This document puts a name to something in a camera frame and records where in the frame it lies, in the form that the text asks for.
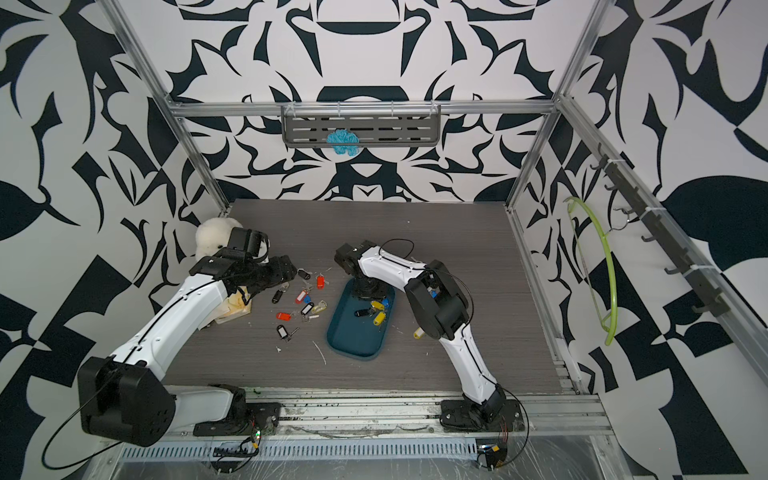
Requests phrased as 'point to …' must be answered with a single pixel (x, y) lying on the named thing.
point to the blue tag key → (307, 298)
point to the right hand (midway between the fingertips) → (369, 294)
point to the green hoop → (611, 266)
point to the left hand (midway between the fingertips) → (283, 269)
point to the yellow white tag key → (419, 333)
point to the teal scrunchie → (342, 135)
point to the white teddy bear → (213, 235)
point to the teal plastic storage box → (359, 328)
